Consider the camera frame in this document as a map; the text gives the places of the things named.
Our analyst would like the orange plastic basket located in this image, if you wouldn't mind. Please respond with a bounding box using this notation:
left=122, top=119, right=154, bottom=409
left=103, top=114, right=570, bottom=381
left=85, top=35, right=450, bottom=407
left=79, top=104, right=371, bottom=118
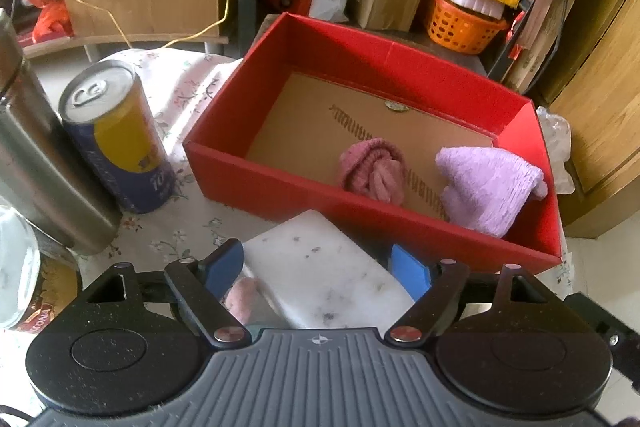
left=420, top=0, right=508, bottom=55

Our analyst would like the clear plastic bag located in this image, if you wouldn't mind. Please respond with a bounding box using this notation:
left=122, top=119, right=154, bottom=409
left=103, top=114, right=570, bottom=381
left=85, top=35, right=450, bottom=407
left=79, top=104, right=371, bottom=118
left=536, top=106, right=575, bottom=195

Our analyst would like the floral tablecloth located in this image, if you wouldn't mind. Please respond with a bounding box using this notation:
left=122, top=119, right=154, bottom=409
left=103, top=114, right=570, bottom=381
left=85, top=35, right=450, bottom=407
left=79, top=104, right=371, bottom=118
left=74, top=48, right=281, bottom=278

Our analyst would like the lilac knitted hat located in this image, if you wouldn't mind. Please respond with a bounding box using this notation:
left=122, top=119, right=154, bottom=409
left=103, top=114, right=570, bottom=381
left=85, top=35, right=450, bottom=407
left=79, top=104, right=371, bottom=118
left=435, top=146, right=549, bottom=239

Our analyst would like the pink knitted hat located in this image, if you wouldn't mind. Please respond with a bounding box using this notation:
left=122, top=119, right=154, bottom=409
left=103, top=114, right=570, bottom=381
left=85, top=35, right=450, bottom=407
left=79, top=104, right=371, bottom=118
left=337, top=138, right=407, bottom=206

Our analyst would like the yellow blue drink can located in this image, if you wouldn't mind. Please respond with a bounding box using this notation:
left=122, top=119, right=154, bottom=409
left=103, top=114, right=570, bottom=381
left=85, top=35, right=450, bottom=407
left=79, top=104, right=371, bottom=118
left=58, top=60, right=176, bottom=213

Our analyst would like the red cardboard box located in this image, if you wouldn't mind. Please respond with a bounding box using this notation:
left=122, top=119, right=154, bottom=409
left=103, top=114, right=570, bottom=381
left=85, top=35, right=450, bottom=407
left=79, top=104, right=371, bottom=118
left=183, top=14, right=562, bottom=273

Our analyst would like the stainless steel thermos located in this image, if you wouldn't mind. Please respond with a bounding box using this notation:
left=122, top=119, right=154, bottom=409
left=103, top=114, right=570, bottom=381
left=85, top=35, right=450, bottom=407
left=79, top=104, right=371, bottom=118
left=1, top=13, right=122, bottom=256

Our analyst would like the white marbled foam block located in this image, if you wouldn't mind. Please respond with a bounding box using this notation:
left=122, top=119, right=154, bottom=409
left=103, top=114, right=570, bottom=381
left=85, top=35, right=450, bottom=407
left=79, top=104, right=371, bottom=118
left=243, top=210, right=414, bottom=334

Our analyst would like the pink plush toy teal dress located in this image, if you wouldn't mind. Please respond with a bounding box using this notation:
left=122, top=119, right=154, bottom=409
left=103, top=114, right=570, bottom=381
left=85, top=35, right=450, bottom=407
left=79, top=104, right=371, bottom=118
left=224, top=277, right=259, bottom=324

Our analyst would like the wooden cupboard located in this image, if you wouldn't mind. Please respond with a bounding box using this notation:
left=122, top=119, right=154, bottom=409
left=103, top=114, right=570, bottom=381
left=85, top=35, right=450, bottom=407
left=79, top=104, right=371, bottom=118
left=534, top=0, right=639, bottom=239

